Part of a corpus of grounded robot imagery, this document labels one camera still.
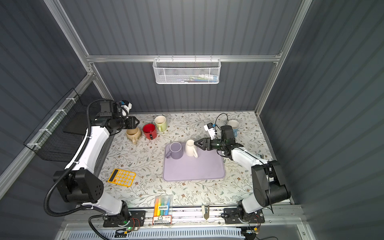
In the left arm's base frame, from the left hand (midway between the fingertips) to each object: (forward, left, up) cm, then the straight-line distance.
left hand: (136, 121), depth 83 cm
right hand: (-12, -35, -9) cm, 38 cm away
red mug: (+10, -2, -21) cm, 24 cm away
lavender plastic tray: (-17, -41, -26) cm, 51 cm away
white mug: (-9, -30, -17) cm, 36 cm away
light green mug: (+13, -10, -16) cm, 23 cm away
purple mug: (-11, -21, -16) cm, 29 cm away
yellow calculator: (-22, +10, -24) cm, 34 cm away
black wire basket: (-13, +32, +5) cm, 35 cm away
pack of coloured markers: (-41, -15, -24) cm, 49 cm away
